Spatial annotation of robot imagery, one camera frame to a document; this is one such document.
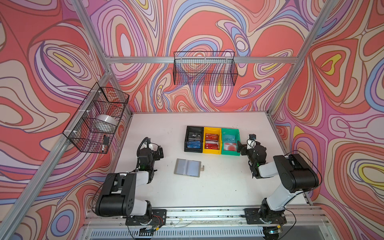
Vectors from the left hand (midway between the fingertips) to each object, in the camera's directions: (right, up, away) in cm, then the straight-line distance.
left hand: (154, 145), depth 92 cm
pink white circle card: (+49, -1, +5) cm, 49 cm away
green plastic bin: (+50, +4, +9) cm, 51 cm away
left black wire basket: (-25, +12, -19) cm, 34 cm away
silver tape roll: (-17, +14, -22) cm, 31 cm away
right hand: (+59, +2, +3) cm, 59 cm away
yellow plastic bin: (+38, +2, +9) cm, 39 cm away
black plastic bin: (+25, +3, +9) cm, 27 cm away
